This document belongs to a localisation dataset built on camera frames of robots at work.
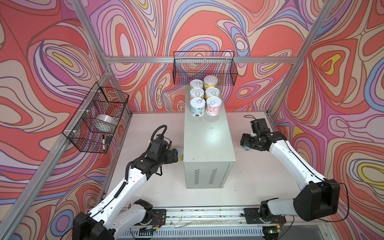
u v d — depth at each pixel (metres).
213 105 0.68
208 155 0.57
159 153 0.59
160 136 0.69
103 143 0.72
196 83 0.78
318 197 0.40
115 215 0.40
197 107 0.68
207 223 0.72
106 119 0.73
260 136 0.61
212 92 0.74
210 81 0.76
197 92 0.73
